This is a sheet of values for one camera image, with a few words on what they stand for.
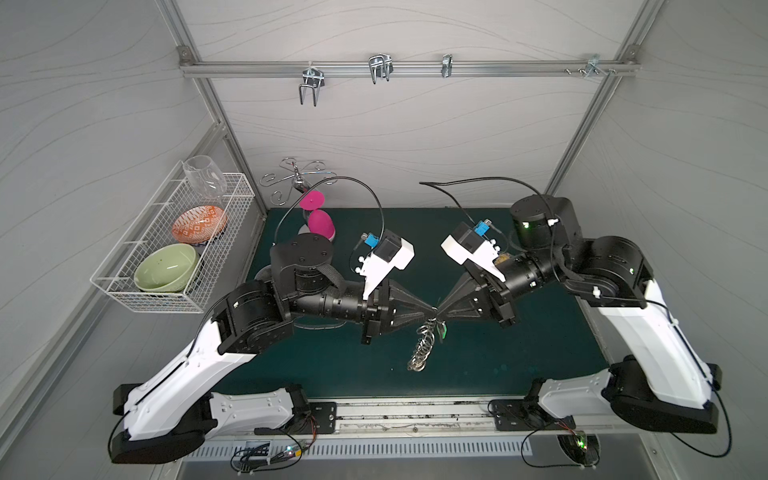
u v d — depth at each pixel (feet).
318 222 3.04
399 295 1.36
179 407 1.23
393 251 1.21
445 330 1.41
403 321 1.36
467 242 1.22
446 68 2.57
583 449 2.33
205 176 2.12
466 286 1.38
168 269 2.00
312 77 2.57
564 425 2.36
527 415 2.14
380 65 2.50
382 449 2.30
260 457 2.27
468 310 1.41
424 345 1.33
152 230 2.09
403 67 2.59
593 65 2.51
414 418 2.46
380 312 1.20
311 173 2.85
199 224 2.35
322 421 2.41
